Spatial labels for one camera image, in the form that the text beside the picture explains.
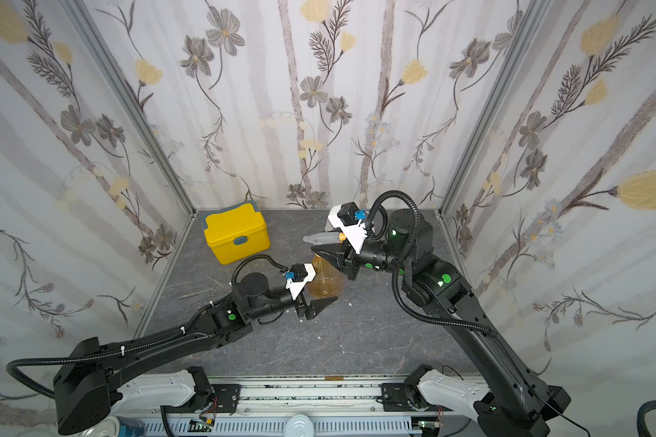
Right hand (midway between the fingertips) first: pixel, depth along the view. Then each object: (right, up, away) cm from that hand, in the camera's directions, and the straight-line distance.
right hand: (327, 246), depth 52 cm
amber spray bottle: (0, -9, +11) cm, 14 cm away
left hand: (0, -9, +14) cm, 17 cm away
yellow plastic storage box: (-34, +4, +43) cm, 55 cm away
